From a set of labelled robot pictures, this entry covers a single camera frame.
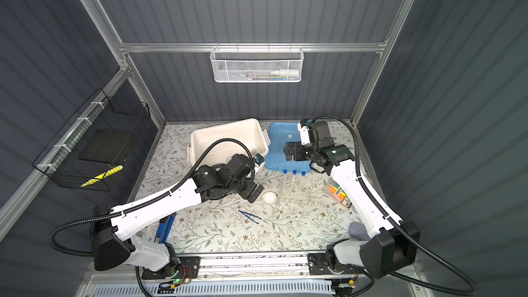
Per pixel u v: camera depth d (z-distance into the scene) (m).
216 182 0.52
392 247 0.39
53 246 0.41
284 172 0.82
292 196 0.91
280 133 1.12
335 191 0.91
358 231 0.77
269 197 0.88
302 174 0.81
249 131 1.02
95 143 0.74
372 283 0.67
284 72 0.92
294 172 0.81
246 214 0.87
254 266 0.75
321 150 0.57
